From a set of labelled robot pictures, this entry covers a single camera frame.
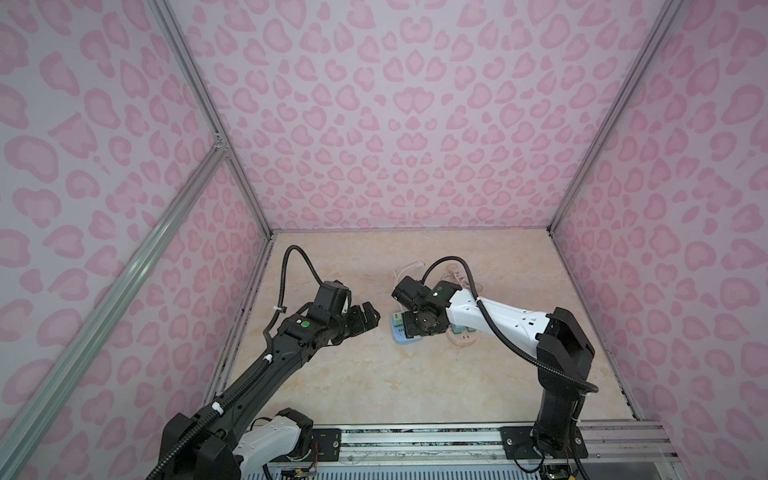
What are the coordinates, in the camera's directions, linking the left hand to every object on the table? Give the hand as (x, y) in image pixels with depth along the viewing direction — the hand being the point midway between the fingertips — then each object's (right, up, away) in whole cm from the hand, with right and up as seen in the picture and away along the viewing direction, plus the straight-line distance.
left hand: (375, 320), depth 78 cm
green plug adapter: (+6, +1, 0) cm, 6 cm away
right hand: (+10, -3, +5) cm, 12 cm away
